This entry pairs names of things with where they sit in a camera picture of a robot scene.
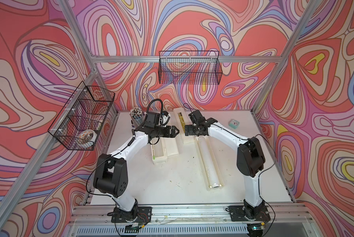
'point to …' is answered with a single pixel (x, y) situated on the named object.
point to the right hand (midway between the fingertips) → (193, 133)
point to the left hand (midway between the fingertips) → (175, 131)
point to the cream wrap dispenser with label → (158, 153)
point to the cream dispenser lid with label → (180, 116)
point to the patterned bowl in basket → (89, 135)
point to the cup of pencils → (137, 116)
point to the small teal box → (234, 123)
